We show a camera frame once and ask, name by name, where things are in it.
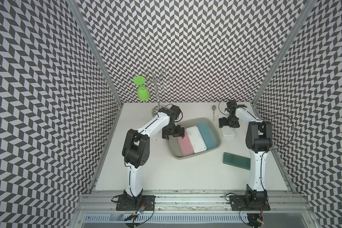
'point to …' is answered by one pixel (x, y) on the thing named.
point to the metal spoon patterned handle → (213, 108)
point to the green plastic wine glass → (143, 91)
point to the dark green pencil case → (236, 161)
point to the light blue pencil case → (208, 135)
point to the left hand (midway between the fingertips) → (176, 138)
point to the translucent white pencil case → (228, 132)
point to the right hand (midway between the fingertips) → (227, 127)
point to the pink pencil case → (185, 145)
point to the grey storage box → (173, 143)
